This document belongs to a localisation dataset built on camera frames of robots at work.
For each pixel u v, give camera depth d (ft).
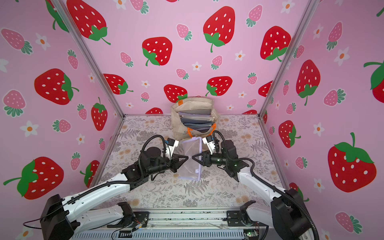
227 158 2.05
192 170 2.39
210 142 2.31
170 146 2.14
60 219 1.26
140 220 2.42
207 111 3.40
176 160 2.05
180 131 3.20
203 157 2.26
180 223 2.40
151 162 1.84
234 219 2.44
